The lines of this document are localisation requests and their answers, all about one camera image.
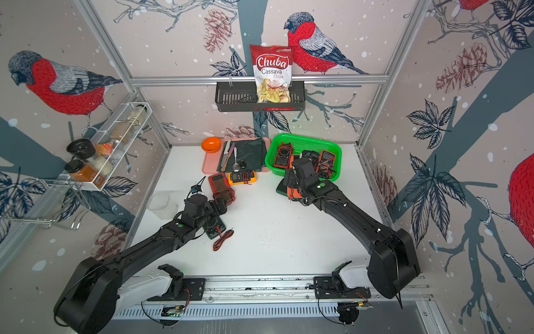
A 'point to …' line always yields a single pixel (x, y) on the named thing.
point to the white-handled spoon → (236, 166)
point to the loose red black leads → (224, 236)
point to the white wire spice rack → (97, 161)
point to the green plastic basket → (300, 144)
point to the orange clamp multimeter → (293, 193)
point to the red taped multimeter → (220, 188)
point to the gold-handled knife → (230, 152)
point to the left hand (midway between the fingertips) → (222, 198)
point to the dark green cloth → (221, 157)
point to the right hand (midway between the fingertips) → (294, 172)
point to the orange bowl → (211, 145)
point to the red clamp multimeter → (283, 156)
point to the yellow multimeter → (242, 177)
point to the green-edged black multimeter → (216, 230)
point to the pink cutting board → (211, 160)
